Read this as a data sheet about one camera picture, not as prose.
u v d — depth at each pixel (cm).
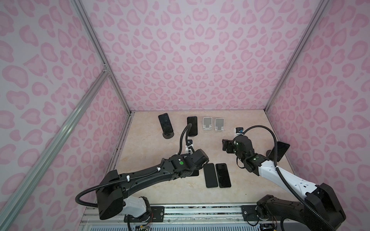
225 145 76
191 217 72
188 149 68
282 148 83
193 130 106
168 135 107
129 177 43
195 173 78
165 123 98
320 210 39
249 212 74
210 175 86
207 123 107
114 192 40
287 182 46
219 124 107
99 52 84
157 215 73
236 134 74
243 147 62
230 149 75
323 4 69
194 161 57
